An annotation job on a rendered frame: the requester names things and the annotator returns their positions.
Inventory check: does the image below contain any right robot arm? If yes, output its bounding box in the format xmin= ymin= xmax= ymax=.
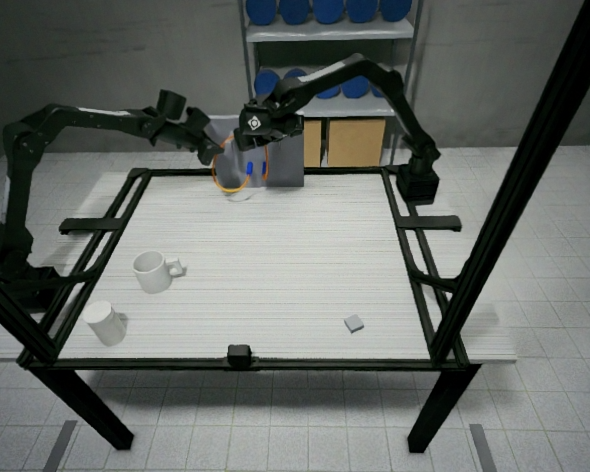
xmin=239 ymin=53 xmax=441 ymax=178

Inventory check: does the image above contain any white mug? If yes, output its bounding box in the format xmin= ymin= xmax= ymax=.
xmin=131 ymin=250 xmax=182 ymax=294

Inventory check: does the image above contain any orange cable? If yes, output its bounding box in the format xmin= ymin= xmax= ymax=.
xmin=212 ymin=135 xmax=268 ymax=192

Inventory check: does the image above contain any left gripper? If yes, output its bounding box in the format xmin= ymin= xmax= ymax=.
xmin=173 ymin=123 xmax=225 ymax=166

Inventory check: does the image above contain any white cylinder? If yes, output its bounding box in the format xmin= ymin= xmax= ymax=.
xmin=83 ymin=301 xmax=126 ymax=347

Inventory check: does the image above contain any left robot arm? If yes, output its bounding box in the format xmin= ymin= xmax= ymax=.
xmin=0 ymin=89 xmax=210 ymax=281

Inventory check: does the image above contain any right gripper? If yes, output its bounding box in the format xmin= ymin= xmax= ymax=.
xmin=233 ymin=127 xmax=303 ymax=152

